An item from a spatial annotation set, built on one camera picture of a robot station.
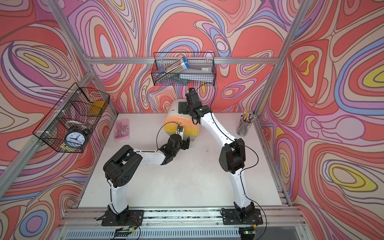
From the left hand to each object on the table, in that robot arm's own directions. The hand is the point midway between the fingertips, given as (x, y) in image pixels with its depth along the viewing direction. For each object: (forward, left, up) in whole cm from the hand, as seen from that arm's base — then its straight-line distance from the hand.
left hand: (185, 136), depth 96 cm
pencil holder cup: (+6, -39, +9) cm, 40 cm away
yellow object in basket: (+1, +47, +24) cm, 53 cm away
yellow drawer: (+2, +8, +6) cm, 10 cm away
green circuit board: (-50, +30, -11) cm, 59 cm away
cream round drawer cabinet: (+9, +8, +15) cm, 19 cm away
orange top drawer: (0, -1, +13) cm, 13 cm away
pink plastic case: (+13, +49, -8) cm, 51 cm away
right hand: (+10, -1, +14) cm, 17 cm away
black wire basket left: (-11, +56, +23) cm, 61 cm away
